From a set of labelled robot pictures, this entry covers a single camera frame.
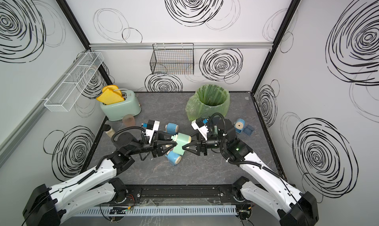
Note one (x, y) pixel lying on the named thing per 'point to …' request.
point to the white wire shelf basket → (67, 93)
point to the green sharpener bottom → (181, 139)
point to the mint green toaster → (131, 105)
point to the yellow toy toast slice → (111, 94)
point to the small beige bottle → (108, 130)
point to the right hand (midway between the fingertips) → (185, 146)
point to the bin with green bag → (208, 99)
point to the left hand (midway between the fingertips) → (175, 143)
